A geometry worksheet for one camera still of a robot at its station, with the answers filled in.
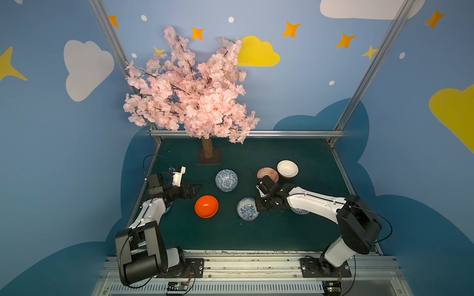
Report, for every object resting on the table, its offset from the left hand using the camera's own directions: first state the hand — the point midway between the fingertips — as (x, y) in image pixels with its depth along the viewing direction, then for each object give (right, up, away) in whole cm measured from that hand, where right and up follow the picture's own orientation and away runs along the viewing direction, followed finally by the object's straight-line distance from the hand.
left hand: (194, 183), depth 88 cm
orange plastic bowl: (+6, -11, +1) cm, 13 cm away
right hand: (+31, -10, +1) cm, 33 cm away
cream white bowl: (+50, +6, +17) cm, 53 cm away
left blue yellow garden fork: (-14, -13, +2) cm, 19 cm away
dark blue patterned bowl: (+15, -2, +11) cm, 19 cm away
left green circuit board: (-3, -39, -16) cm, 42 cm away
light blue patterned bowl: (+14, +4, +11) cm, 18 cm away
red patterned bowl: (+39, +4, +14) cm, 42 cm away
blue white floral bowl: (+26, -14, +3) cm, 29 cm away
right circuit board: (+59, -40, -15) cm, 73 cm away
